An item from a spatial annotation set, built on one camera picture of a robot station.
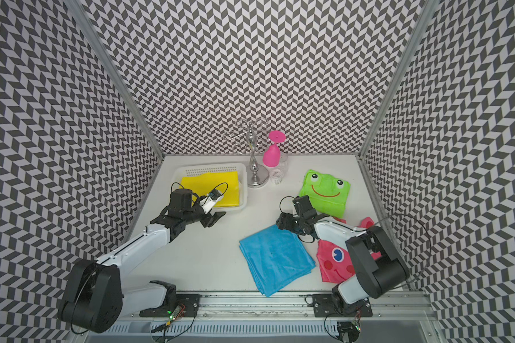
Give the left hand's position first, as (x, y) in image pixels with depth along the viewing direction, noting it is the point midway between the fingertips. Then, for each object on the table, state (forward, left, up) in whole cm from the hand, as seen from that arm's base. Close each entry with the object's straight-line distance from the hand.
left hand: (218, 207), depth 87 cm
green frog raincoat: (+12, -49, -8) cm, 51 cm away
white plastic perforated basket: (+20, +22, -1) cm, 29 cm away
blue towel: (-18, -23, -9) cm, 31 cm away
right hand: (-5, -27, -9) cm, 29 cm away
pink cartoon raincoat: (-19, -47, -10) cm, 51 cm away
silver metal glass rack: (+24, -14, -8) cm, 29 cm away
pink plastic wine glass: (+23, -22, +9) cm, 33 cm away
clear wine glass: (+22, -25, -5) cm, 33 cm away
